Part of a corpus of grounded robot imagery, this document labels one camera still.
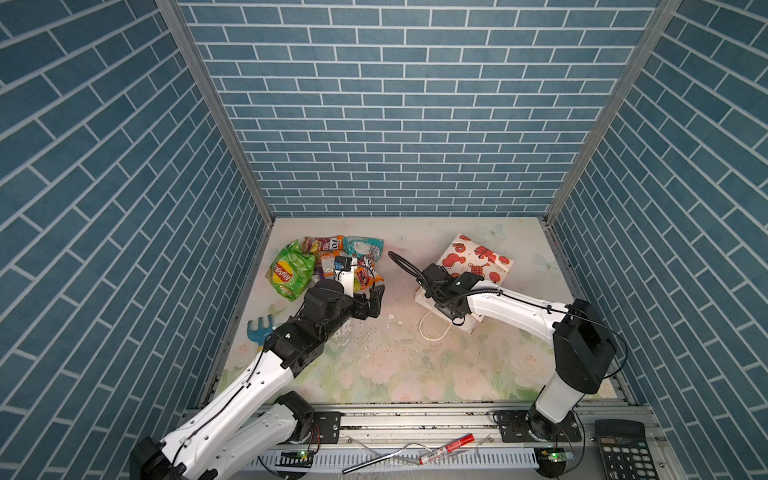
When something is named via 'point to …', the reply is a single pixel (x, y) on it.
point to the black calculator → (625, 450)
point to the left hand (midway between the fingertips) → (370, 285)
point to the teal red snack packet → (363, 246)
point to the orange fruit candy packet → (366, 274)
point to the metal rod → (346, 470)
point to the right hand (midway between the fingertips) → (453, 292)
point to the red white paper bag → (467, 255)
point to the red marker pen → (461, 442)
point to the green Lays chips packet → (291, 270)
